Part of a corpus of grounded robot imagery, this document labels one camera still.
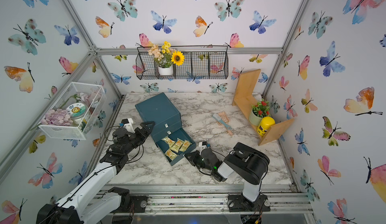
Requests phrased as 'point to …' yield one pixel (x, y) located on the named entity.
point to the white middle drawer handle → (169, 132)
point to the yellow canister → (266, 123)
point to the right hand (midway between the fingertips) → (184, 155)
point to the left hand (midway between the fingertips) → (154, 125)
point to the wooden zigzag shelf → (244, 103)
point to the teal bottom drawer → (181, 134)
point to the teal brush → (217, 117)
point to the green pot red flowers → (257, 112)
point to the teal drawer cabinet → (160, 109)
